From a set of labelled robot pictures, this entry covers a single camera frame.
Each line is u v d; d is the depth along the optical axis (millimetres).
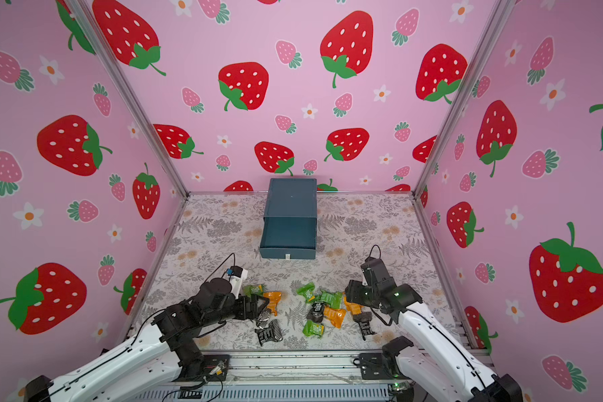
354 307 838
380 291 603
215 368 716
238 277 700
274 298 874
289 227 903
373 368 728
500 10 688
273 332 799
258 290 881
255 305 675
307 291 881
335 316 835
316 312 832
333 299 874
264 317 817
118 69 799
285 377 731
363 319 833
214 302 576
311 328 799
